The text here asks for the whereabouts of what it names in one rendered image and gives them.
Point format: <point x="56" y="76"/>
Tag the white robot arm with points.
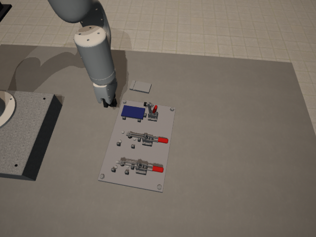
<point x="93" y="42"/>

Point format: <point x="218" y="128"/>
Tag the blue plate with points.
<point x="133" y="112"/>

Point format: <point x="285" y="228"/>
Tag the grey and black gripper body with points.
<point x="106" y="91"/>

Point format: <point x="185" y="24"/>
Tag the grey toggle clamp with red handle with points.
<point x="141" y="168"/>

